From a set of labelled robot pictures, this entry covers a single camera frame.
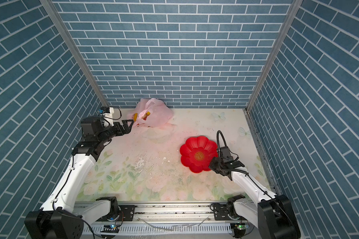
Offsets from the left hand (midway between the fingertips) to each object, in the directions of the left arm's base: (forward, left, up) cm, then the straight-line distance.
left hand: (127, 121), depth 76 cm
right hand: (-13, -45, -24) cm, 52 cm away
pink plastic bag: (+13, -10, -8) cm, 19 cm away
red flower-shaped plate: (-4, -39, -27) cm, 47 cm away
